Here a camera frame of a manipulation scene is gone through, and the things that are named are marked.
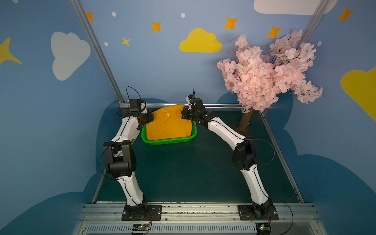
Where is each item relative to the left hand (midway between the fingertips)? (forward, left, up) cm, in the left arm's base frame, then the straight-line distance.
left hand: (152, 115), depth 96 cm
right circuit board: (-59, -64, -19) cm, 89 cm away
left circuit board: (-60, -2, -17) cm, 62 cm away
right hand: (+1, -21, +5) cm, 21 cm away
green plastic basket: (-11, -11, -13) cm, 21 cm away
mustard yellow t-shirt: (-3, -11, -4) cm, 12 cm away
